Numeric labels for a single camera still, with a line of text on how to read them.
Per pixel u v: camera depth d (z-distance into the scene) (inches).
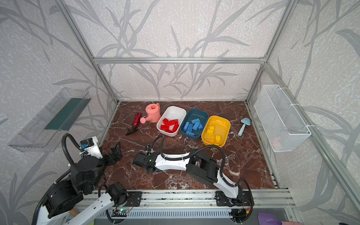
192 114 42.6
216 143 36.8
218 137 37.7
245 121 41.3
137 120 41.2
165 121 40.4
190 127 40.1
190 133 38.9
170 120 41.3
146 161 25.8
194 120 42.1
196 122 40.1
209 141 37.0
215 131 39.6
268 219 26.4
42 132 25.1
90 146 20.0
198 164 21.0
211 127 39.8
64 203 15.9
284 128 24.2
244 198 28.1
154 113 39.3
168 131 39.0
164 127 40.2
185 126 40.1
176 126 39.7
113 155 22.3
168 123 40.0
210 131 38.8
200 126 40.1
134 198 28.9
